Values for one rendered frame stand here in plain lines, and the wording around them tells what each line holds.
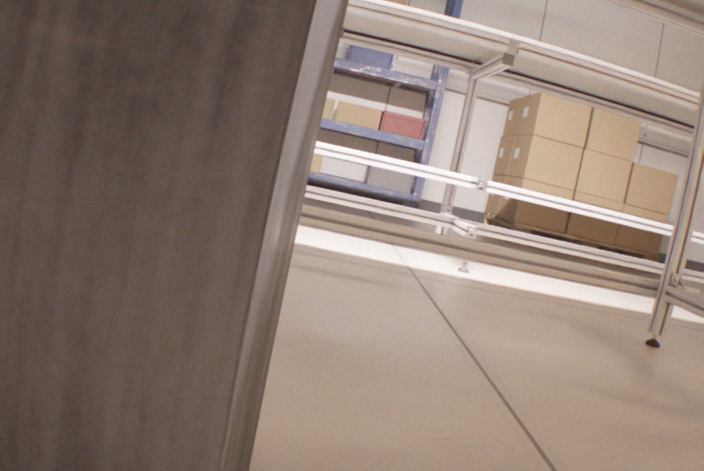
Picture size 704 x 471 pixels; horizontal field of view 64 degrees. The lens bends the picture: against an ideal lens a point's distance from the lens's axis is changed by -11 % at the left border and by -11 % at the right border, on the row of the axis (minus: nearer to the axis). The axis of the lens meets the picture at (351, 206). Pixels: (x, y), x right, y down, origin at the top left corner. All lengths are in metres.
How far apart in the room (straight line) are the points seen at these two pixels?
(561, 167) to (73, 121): 4.11
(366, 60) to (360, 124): 0.48
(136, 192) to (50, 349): 0.10
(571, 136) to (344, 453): 3.77
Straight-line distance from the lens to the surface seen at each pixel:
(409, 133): 4.62
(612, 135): 4.48
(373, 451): 0.75
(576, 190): 4.37
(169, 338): 0.31
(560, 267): 1.74
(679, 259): 1.86
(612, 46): 5.69
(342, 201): 2.58
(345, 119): 4.58
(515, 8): 5.41
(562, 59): 2.46
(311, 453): 0.71
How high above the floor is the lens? 0.33
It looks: 4 degrees down
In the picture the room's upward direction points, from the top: 13 degrees clockwise
